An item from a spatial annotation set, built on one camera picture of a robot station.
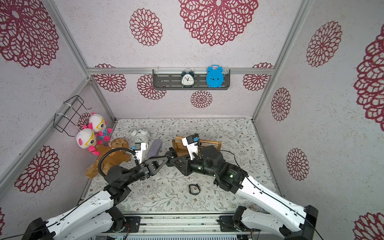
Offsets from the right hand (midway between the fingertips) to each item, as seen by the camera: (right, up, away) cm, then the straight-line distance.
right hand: (171, 160), depth 60 cm
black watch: (0, +2, +1) cm, 2 cm away
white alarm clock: (-25, +9, +38) cm, 46 cm away
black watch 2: (+11, -19, +25) cm, 33 cm away
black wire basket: (-55, +25, +21) cm, 64 cm away
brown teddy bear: (-41, -5, +30) cm, 51 cm away
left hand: (-1, -1, +1) cm, 2 cm away
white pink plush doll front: (-51, +8, +23) cm, 56 cm away
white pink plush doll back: (-50, +17, +32) cm, 62 cm away
